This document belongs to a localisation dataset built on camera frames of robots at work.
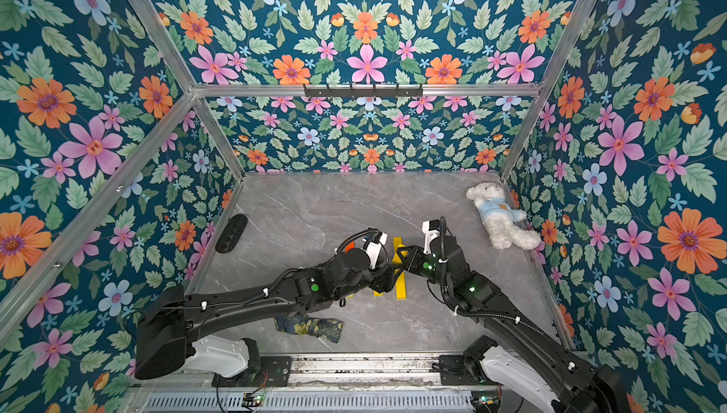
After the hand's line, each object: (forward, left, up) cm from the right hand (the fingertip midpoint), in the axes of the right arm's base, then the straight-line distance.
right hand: (402, 246), depth 76 cm
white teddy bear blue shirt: (+19, -34, -12) cm, 41 cm away
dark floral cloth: (-17, +21, -17) cm, 32 cm away
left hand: (-5, 0, -1) cm, 5 cm away
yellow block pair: (+1, +1, 0) cm, 1 cm away
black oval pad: (+13, +60, -16) cm, 64 cm away
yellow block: (-10, +7, -9) cm, 15 cm away
